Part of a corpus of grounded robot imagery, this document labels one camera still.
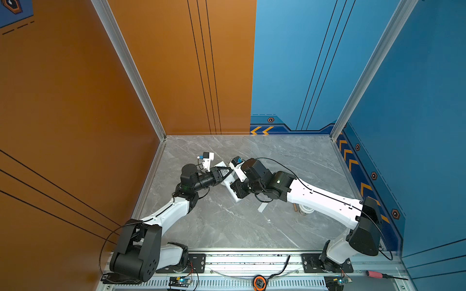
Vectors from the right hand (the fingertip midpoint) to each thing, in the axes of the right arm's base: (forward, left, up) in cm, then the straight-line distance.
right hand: (230, 186), depth 74 cm
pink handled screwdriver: (-28, -58, -20) cm, 67 cm away
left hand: (+7, -1, +2) cm, 7 cm away
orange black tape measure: (-31, -11, -17) cm, 37 cm away
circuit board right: (-30, -41, -22) cm, 56 cm away
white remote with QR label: (+3, 0, +1) cm, 3 cm away
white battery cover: (0, -15, -20) cm, 25 cm away
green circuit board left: (-30, +20, -21) cm, 42 cm away
